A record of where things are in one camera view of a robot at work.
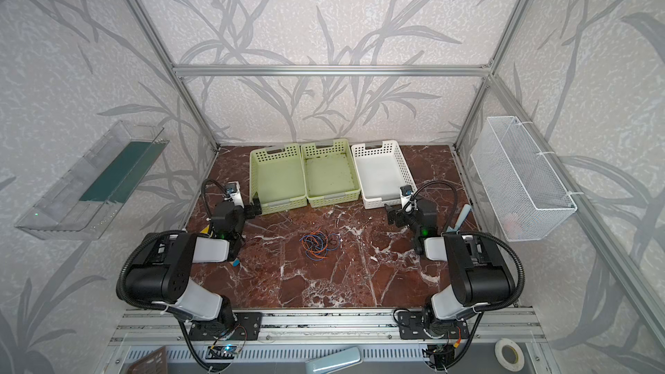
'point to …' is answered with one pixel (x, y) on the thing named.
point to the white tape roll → (499, 347)
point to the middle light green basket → (329, 174)
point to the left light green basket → (276, 177)
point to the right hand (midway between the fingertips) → (399, 198)
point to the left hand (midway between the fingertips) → (243, 193)
